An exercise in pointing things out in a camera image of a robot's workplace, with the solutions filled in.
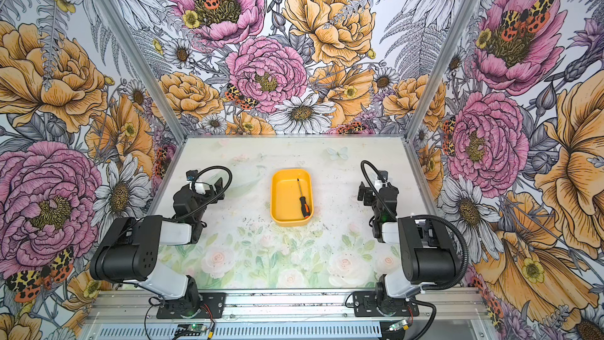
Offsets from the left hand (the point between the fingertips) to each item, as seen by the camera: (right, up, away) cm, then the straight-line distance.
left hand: (211, 184), depth 94 cm
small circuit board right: (+66, -39, -22) cm, 80 cm away
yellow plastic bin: (+29, -10, +5) cm, 31 cm away
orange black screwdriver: (+37, -9, 0) cm, 38 cm away
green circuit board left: (+3, -40, -23) cm, 47 cm away
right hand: (+64, -1, +1) cm, 64 cm away
